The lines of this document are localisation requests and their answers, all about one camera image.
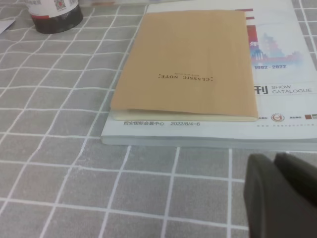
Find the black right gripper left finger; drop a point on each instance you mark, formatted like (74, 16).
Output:
(274, 209)

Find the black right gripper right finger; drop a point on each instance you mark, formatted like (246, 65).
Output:
(301, 175)

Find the tan classic note notebook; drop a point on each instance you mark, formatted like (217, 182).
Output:
(189, 65)

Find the grey checked tablecloth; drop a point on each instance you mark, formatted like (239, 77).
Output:
(57, 180)

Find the dark jar with white label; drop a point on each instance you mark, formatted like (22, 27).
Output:
(54, 16)

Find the white paper corner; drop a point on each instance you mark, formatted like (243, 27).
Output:
(4, 24)

